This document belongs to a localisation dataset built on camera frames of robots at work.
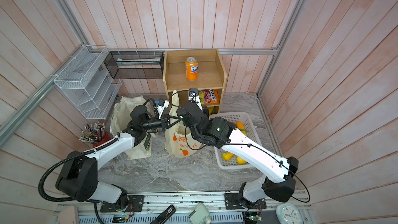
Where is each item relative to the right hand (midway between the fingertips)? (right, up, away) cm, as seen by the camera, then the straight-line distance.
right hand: (191, 107), depth 66 cm
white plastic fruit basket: (+32, -6, +28) cm, 43 cm away
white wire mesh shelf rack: (-54, +10, +16) cm, 57 cm away
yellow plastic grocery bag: (-6, -16, +9) cm, 19 cm away
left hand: (-6, -7, +9) cm, 13 cm away
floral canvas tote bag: (-41, -4, +21) cm, 46 cm away
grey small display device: (+4, -47, +1) cm, 47 cm away
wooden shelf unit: (+6, +24, +26) cm, 35 cm away
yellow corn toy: (+19, -27, +18) cm, 38 cm away
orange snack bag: (+15, +7, +27) cm, 32 cm away
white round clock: (+44, -48, +3) cm, 65 cm away
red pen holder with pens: (-56, -15, +20) cm, 61 cm away
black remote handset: (-10, -47, +3) cm, 49 cm away
